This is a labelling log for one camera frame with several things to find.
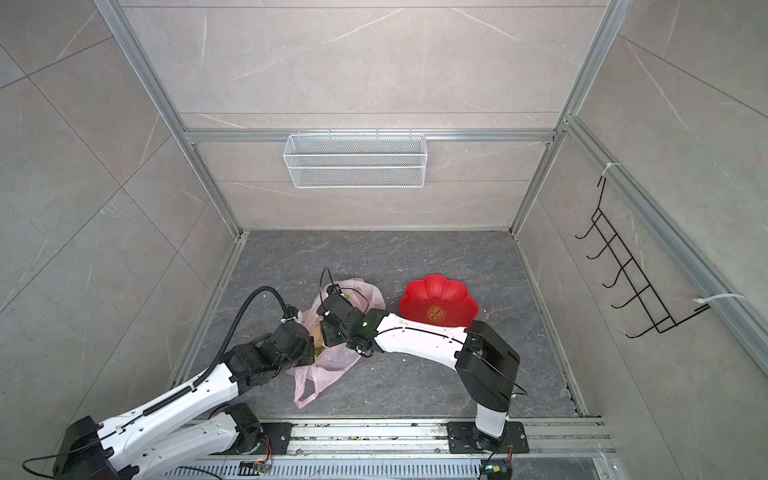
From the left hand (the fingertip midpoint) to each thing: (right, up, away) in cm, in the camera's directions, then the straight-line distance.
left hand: (314, 339), depth 81 cm
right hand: (+4, +3, +1) cm, 5 cm away
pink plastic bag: (+4, -7, +1) cm, 8 cm away
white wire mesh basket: (+9, +56, +19) cm, 60 cm away
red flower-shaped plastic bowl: (+37, +8, +20) cm, 43 cm away
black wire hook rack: (+77, +15, -18) cm, 80 cm away
